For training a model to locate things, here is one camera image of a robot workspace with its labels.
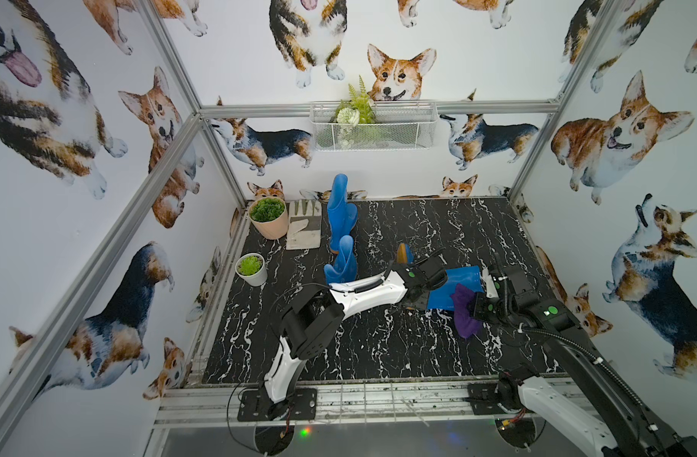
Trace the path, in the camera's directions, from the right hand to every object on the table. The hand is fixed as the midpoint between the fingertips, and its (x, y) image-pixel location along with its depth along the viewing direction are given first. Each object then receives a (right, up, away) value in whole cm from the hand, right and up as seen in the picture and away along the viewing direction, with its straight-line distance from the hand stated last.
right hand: (466, 303), depth 77 cm
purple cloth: (-1, -5, -2) cm, 6 cm away
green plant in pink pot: (-63, +27, +26) cm, 73 cm away
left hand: (-10, -1, +10) cm, 15 cm away
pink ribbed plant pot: (-60, +20, +26) cm, 69 cm away
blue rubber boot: (-35, +24, +11) cm, 43 cm away
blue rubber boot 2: (-32, +10, -7) cm, 35 cm away
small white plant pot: (-63, +4, +15) cm, 64 cm away
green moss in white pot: (-64, +8, +13) cm, 66 cm away
